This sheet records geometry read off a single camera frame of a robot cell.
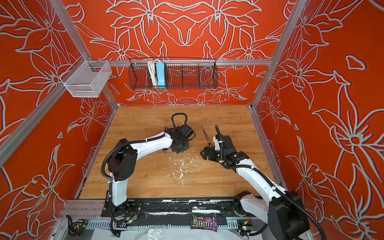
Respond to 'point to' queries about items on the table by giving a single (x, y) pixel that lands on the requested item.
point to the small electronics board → (245, 226)
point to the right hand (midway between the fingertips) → (205, 153)
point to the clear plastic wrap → (149, 232)
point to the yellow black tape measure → (76, 228)
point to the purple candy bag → (199, 222)
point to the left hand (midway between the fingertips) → (186, 146)
